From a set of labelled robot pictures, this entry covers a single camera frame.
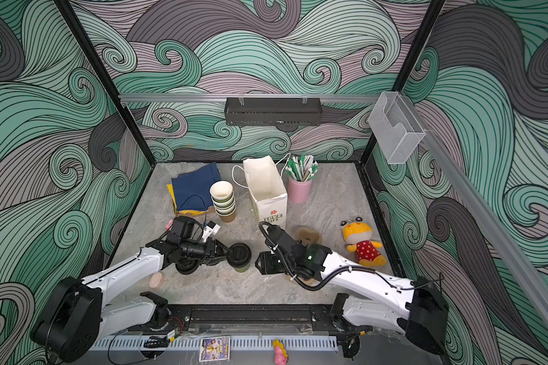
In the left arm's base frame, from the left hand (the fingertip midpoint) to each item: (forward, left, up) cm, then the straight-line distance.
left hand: (230, 255), depth 78 cm
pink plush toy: (+15, +28, -7) cm, 33 cm away
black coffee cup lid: (-1, -4, +2) cm, 4 cm away
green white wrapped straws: (+36, -28, +7) cm, 46 cm away
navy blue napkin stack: (+31, +22, -4) cm, 38 cm away
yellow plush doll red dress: (+11, -49, -3) cm, 50 cm away
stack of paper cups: (+18, +4, +8) cm, 20 cm away
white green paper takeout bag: (+33, -12, -5) cm, 36 cm away
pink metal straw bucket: (+28, -26, 0) cm, 39 cm away
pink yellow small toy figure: (-27, -17, -6) cm, 33 cm away
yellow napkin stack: (+20, +21, -5) cm, 30 cm away
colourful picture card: (-26, +2, -8) cm, 27 cm away
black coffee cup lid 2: (-3, +16, -5) cm, 17 cm away
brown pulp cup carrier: (+10, -29, -4) cm, 31 cm away
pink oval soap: (-7, +27, -8) cm, 29 cm away
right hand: (-4, -10, +2) cm, 11 cm away
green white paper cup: (-3, -4, -5) cm, 7 cm away
